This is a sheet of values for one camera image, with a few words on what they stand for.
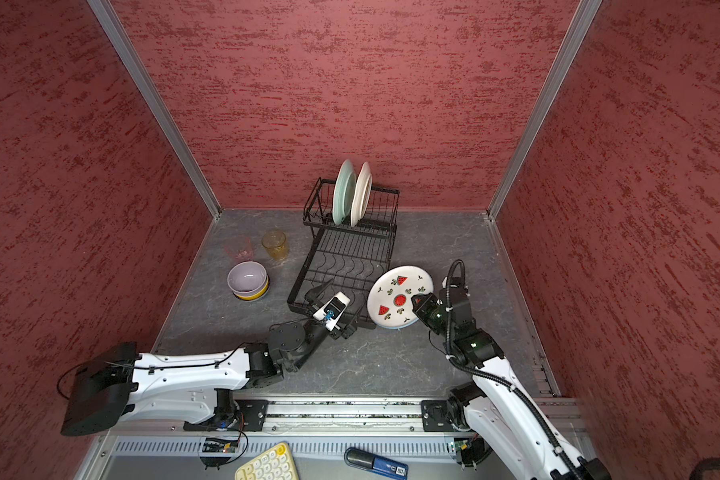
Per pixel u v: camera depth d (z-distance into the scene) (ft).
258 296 2.95
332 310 1.87
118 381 1.53
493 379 1.64
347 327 2.12
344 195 2.60
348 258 3.39
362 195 2.60
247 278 3.07
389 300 2.75
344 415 2.48
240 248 3.47
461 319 1.93
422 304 2.28
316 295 2.16
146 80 2.73
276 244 3.49
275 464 2.18
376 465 2.11
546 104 2.88
